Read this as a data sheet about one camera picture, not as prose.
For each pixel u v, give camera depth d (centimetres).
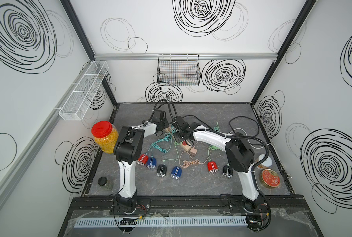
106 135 80
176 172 82
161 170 83
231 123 108
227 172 82
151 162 85
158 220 77
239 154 52
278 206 75
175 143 94
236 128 105
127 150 55
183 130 72
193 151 91
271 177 79
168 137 96
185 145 94
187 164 87
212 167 84
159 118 83
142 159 87
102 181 78
